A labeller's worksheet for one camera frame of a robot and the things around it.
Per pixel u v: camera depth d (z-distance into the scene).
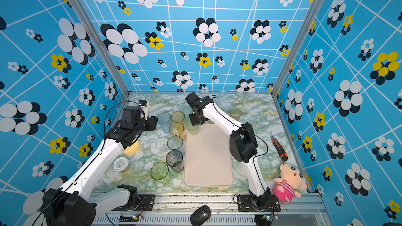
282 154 0.88
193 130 0.89
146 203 0.74
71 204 0.38
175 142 0.92
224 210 0.72
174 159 0.81
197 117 0.77
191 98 0.73
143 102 0.69
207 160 0.87
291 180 0.73
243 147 0.54
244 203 0.72
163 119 0.95
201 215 0.69
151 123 0.71
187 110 1.02
